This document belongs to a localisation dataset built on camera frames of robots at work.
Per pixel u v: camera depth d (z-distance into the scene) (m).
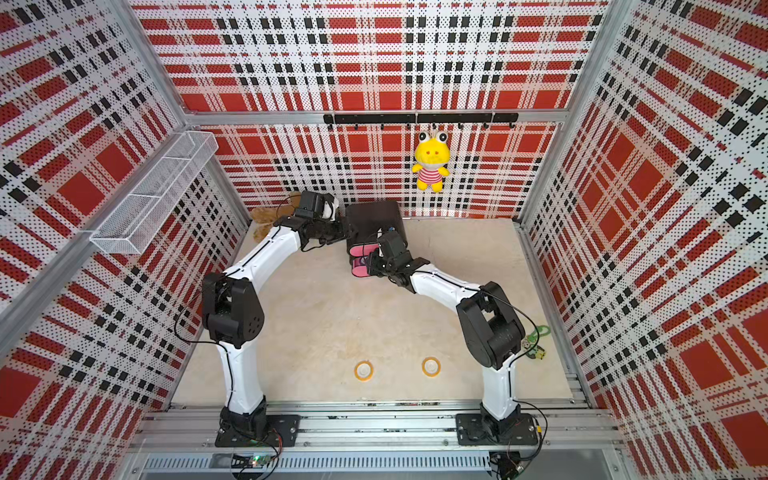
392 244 0.71
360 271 0.97
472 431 0.73
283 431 0.74
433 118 0.90
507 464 0.69
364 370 0.84
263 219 1.10
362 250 0.91
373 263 0.91
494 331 0.50
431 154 0.92
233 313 0.53
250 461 0.69
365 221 0.95
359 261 0.99
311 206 0.75
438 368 0.84
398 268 0.72
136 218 0.72
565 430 0.75
